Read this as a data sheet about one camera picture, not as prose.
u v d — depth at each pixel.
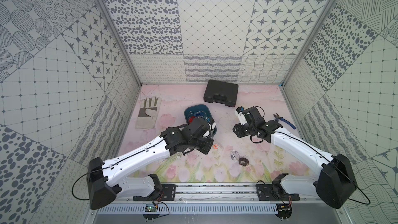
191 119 1.01
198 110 1.02
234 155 0.84
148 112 1.04
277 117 1.01
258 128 0.61
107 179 0.39
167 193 0.73
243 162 0.79
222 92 1.13
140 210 0.70
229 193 0.76
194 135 0.53
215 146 0.88
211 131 0.90
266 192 0.75
